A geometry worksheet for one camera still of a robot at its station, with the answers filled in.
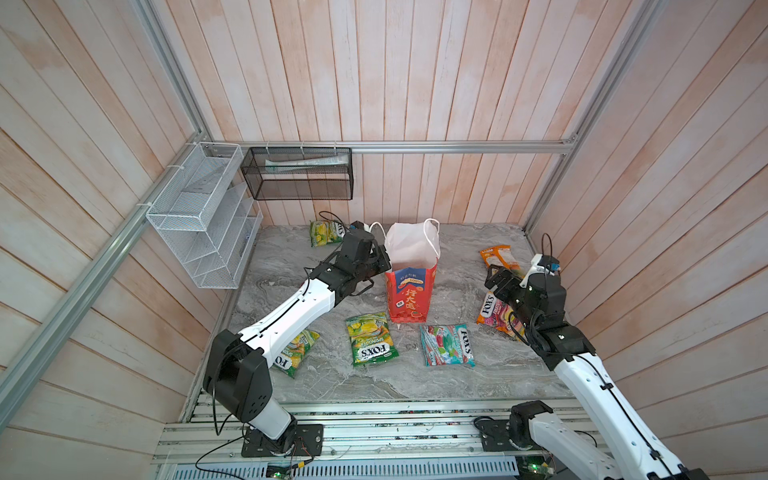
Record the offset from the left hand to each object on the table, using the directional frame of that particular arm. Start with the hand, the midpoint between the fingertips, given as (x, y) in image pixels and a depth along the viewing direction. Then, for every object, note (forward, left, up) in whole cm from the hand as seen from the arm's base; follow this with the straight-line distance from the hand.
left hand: (391, 261), depth 81 cm
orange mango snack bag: (+19, -42, -20) cm, 50 cm away
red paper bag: (+12, -8, -11) cm, 18 cm away
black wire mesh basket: (+39, +32, +1) cm, 51 cm away
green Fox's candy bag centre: (-13, +6, -21) cm, 25 cm away
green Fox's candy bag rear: (+31, +26, -20) cm, 45 cm away
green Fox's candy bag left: (-19, +28, -20) cm, 40 cm away
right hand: (-5, -28, +2) cm, 29 cm away
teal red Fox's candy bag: (-15, -17, -21) cm, 31 cm away
